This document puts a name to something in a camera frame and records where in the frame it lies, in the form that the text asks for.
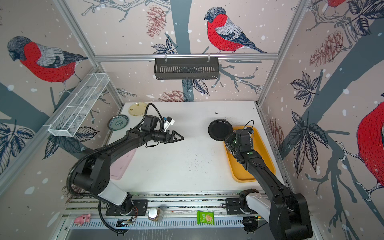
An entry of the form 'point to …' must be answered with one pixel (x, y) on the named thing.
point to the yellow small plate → (137, 108)
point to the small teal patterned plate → (117, 122)
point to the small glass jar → (155, 214)
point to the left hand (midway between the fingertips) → (179, 139)
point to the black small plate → (219, 129)
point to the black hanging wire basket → (186, 68)
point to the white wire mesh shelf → (67, 124)
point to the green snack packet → (205, 217)
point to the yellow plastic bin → (240, 172)
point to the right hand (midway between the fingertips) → (226, 135)
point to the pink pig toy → (80, 220)
